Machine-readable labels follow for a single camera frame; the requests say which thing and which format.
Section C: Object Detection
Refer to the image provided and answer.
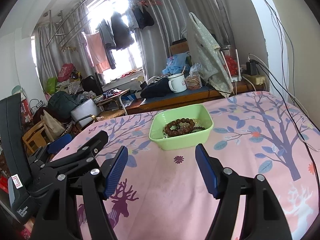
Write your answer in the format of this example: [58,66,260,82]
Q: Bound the small wooden chair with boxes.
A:
[22,120,54,153]

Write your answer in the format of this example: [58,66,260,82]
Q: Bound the dark green bag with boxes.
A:
[48,91,79,120]

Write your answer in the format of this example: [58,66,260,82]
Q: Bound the bright green bag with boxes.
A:
[46,77,57,95]

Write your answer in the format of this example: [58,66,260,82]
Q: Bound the small folding wooden table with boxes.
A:
[97,89,130,115]

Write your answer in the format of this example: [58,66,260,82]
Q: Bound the red plastic bag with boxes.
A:
[57,63,74,82]

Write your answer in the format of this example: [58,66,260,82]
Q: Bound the pink tree-print bed sheet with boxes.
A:
[57,92,319,239]

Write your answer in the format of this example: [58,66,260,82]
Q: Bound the grey curtain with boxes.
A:
[34,0,234,86]

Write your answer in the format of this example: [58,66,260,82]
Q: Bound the green plastic tray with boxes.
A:
[149,104,214,151]

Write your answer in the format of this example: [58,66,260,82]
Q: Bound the pink hanging garment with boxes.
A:
[82,33,111,74]

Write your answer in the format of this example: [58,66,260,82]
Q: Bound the dark navy bundled clothing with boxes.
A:
[140,77,172,99]

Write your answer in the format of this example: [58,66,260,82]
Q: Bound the wooden desk blue top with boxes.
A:
[125,78,266,116]

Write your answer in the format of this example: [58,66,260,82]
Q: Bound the white enamel mug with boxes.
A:
[168,73,187,93]

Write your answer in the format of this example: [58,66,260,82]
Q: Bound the dark hanging jacket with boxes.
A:
[111,12,135,50]

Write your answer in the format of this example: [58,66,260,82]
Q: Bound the grey hanging shirt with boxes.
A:
[97,19,116,69]

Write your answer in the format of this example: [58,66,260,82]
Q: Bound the metal drying rack rails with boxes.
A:
[44,0,176,49]

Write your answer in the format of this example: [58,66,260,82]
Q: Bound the light blue crumpled cloth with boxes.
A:
[162,52,191,75]

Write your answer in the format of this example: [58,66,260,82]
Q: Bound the plastic bag of snacks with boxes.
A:
[185,63,202,90]

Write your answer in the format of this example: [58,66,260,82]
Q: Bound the beige power strip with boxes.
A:
[242,74,266,85]

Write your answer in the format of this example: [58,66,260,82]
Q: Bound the cardboard box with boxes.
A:
[169,41,189,55]

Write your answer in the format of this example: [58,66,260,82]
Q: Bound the dark hanging top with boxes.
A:
[132,5,155,30]

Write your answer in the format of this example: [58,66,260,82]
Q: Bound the black power adapter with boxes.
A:
[246,60,259,76]

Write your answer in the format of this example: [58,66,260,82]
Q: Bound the green floral cloth cover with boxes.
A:
[187,12,233,98]

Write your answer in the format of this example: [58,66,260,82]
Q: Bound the blender with red contents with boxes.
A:
[220,45,241,82]

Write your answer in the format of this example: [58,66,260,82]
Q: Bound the brown wooden bead bracelet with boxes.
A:
[164,117,196,138]

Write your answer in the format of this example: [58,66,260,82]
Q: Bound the black cable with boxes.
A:
[248,0,320,205]

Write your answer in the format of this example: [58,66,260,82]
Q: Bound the white cable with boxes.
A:
[235,53,270,95]

